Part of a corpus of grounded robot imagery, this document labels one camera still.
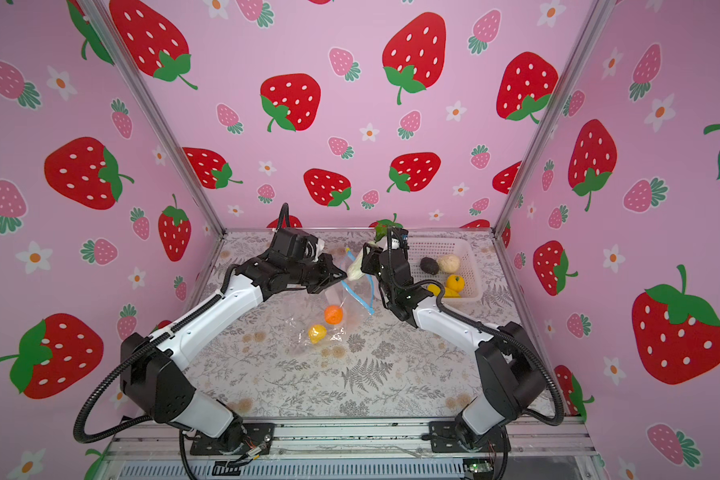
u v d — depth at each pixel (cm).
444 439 73
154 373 41
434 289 64
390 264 64
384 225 119
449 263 104
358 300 76
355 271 81
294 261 65
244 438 72
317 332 83
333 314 86
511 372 44
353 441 75
